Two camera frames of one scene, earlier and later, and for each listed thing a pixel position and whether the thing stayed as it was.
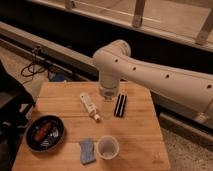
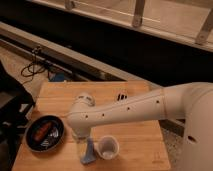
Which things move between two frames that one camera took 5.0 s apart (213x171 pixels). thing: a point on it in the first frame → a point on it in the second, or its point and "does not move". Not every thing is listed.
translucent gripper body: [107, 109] → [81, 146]
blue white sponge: [87, 152] does not move
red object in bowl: [38, 136] does not move
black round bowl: [44, 133] does not move
